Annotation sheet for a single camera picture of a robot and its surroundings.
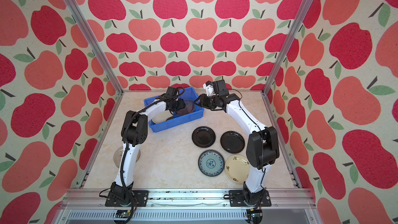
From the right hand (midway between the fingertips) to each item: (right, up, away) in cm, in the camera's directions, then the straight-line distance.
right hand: (199, 101), depth 86 cm
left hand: (-10, -3, +22) cm, 24 cm away
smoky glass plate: (-7, -4, +24) cm, 25 cm away
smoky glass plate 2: (-47, -31, +3) cm, 56 cm away
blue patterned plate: (+7, -35, 0) cm, 35 cm away
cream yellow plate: (+21, -37, 0) cm, 43 cm away
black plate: (+21, -24, +7) cm, 33 cm away
